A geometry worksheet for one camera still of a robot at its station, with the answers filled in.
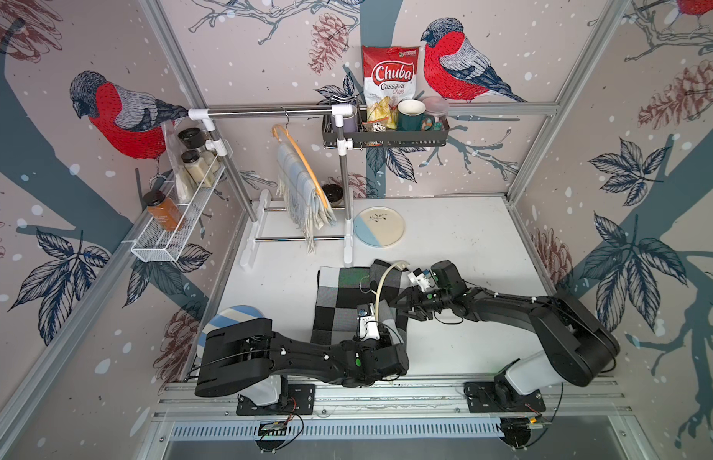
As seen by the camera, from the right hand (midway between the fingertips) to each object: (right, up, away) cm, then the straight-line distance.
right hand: (395, 306), depth 83 cm
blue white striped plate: (-52, -5, +5) cm, 52 cm away
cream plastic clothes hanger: (+4, +10, +14) cm, 18 cm away
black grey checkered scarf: (-17, +2, +10) cm, 20 cm away
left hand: (-1, -5, -3) cm, 6 cm away
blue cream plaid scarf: (-29, +32, +5) cm, 44 cm away
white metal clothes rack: (-53, +29, +29) cm, 67 cm away
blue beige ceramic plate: (-3, +23, +30) cm, 38 cm away
